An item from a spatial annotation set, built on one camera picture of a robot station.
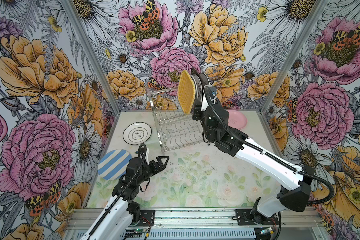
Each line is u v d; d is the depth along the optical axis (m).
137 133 1.08
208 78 1.05
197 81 0.73
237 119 1.16
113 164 0.94
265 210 0.60
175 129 1.05
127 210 0.63
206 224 0.73
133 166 0.60
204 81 0.73
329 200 0.43
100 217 0.48
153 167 0.69
